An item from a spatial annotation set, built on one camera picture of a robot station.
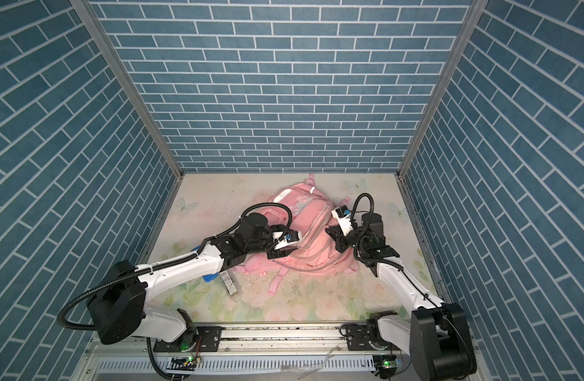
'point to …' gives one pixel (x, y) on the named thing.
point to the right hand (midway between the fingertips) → (331, 230)
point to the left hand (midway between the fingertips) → (299, 238)
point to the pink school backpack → (305, 208)
